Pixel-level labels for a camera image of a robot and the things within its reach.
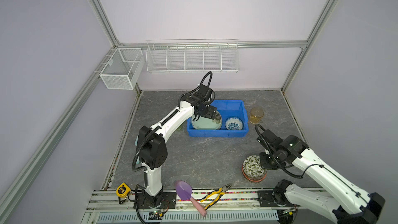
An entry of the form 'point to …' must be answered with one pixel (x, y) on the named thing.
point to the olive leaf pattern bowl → (252, 168)
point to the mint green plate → (204, 123)
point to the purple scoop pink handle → (185, 191)
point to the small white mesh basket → (123, 69)
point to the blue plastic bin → (227, 109)
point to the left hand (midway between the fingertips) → (209, 114)
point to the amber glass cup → (256, 115)
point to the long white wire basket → (196, 56)
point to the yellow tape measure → (123, 190)
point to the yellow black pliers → (221, 191)
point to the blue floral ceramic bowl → (233, 123)
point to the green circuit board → (155, 215)
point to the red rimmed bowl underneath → (253, 179)
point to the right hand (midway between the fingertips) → (265, 165)
